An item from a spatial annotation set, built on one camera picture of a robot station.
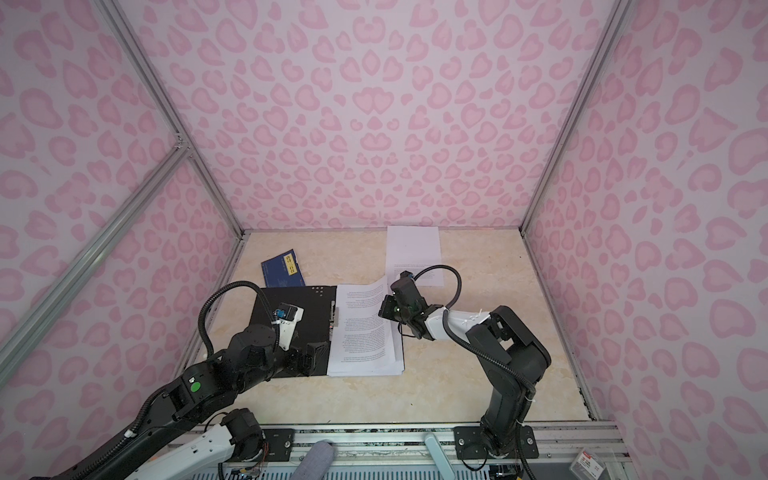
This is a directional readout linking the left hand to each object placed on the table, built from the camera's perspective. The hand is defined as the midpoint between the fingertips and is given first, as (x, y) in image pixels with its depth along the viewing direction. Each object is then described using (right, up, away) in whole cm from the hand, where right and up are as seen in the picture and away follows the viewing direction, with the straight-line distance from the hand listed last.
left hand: (313, 336), depth 71 cm
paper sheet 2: (+27, +22, +46) cm, 57 cm away
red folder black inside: (-6, +3, +28) cm, 29 cm away
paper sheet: (+10, -7, +19) cm, 23 cm away
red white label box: (+64, -29, -2) cm, 70 cm away
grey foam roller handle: (+2, -28, -3) cm, 28 cm away
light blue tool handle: (+30, -28, -2) cm, 40 cm away
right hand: (+15, +5, +21) cm, 26 cm away
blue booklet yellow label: (-20, +13, +36) cm, 43 cm away
